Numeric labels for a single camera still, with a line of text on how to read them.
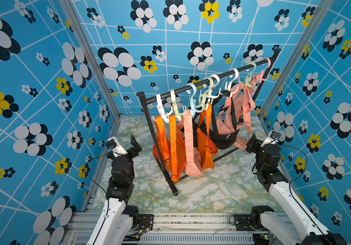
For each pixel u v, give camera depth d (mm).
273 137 638
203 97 588
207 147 707
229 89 646
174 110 564
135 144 694
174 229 725
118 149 606
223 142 902
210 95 642
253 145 709
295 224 446
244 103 727
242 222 735
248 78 678
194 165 728
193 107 586
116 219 487
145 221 736
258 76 706
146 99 474
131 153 647
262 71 688
